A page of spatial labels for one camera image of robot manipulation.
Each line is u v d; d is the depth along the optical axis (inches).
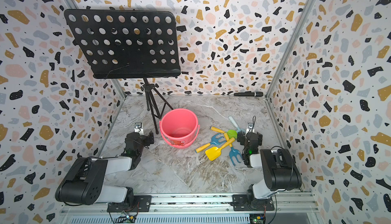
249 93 49.2
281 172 17.9
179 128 39.5
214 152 36.3
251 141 28.2
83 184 17.1
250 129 31.6
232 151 36.4
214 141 37.4
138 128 30.7
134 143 27.4
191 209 28.9
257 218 28.2
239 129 40.2
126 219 28.2
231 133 39.5
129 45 39.3
